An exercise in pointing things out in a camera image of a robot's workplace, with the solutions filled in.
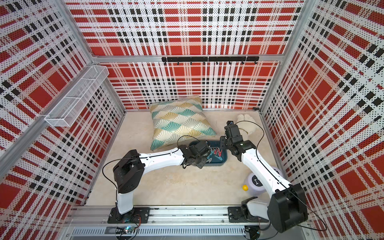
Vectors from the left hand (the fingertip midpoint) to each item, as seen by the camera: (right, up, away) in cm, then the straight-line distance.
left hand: (202, 159), depth 88 cm
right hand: (+14, +12, -4) cm, 19 cm away
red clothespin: (+11, +3, +5) cm, 13 cm away
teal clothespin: (+10, 0, +5) cm, 11 cm away
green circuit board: (-35, -29, -19) cm, 49 cm away
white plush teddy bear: (+22, +22, -15) cm, 35 cm away
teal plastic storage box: (+7, -2, +4) cm, 8 cm away
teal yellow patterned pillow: (-16, +23, +5) cm, 28 cm away
